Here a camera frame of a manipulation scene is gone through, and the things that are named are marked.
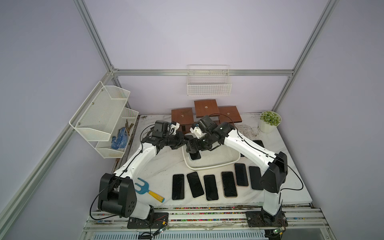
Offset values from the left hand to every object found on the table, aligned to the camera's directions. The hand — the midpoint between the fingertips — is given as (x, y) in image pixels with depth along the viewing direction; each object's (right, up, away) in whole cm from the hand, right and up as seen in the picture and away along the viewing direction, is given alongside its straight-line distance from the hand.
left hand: (190, 141), depth 80 cm
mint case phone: (+2, -7, -4) cm, 9 cm away
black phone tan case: (+22, -26, +5) cm, 34 cm away
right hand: (+2, -5, -2) cm, 6 cm away
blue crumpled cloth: (-43, -1, +7) cm, 43 cm away
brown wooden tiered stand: (-3, +14, +17) cm, 23 cm away
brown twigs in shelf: (-41, +7, +15) cm, 44 cm away
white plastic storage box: (+19, -11, +17) cm, 28 cm away
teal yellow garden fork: (-26, -28, +4) cm, 39 cm away
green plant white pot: (+52, +12, +18) cm, 57 cm away
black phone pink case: (+30, -21, +8) cm, 38 cm away
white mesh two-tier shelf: (-45, +11, -2) cm, 46 cm away
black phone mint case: (-7, -26, +4) cm, 28 cm away
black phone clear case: (+50, -3, +27) cm, 57 cm away
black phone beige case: (+12, -28, +2) cm, 30 cm away
